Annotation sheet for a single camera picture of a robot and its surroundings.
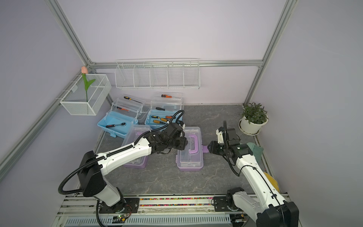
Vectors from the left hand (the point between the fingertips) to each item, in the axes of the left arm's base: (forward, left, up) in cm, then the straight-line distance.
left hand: (185, 142), depth 79 cm
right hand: (-2, -15, -3) cm, 15 cm away
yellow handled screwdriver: (+29, +19, -16) cm, 38 cm away
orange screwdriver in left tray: (+38, +48, -7) cm, 62 cm away
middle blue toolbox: (+39, +13, -12) cm, 43 cm away
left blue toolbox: (+40, +46, -14) cm, 62 cm away
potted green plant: (+15, -46, 0) cm, 49 cm away
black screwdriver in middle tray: (+36, +17, -9) cm, 41 cm away
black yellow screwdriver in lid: (+46, +41, -6) cm, 62 cm away
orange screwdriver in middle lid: (+46, +12, -5) cm, 48 cm away
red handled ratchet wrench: (+29, +48, -17) cm, 58 cm away
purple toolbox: (+16, +34, -9) cm, 38 cm away
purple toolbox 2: (-6, -3, -7) cm, 10 cm away
